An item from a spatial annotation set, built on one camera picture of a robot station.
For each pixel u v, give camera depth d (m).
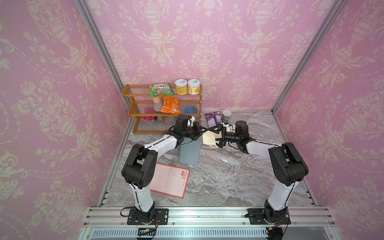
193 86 0.87
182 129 0.73
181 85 0.88
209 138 0.85
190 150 1.00
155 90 0.87
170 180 0.86
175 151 0.97
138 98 1.14
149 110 1.03
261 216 0.72
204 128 0.87
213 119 1.12
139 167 0.49
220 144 0.87
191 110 1.07
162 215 0.75
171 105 1.00
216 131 0.81
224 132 0.83
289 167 0.50
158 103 0.96
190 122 0.76
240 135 0.76
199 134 0.82
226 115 1.11
